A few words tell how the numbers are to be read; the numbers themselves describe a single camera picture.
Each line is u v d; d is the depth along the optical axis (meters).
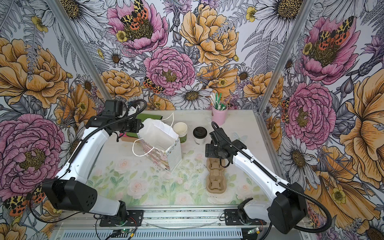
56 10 0.72
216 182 0.83
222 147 0.60
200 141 0.99
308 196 0.38
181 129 0.94
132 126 0.69
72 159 0.44
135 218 0.74
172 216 0.76
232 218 0.73
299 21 0.76
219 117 1.06
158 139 0.93
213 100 1.05
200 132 0.94
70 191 0.40
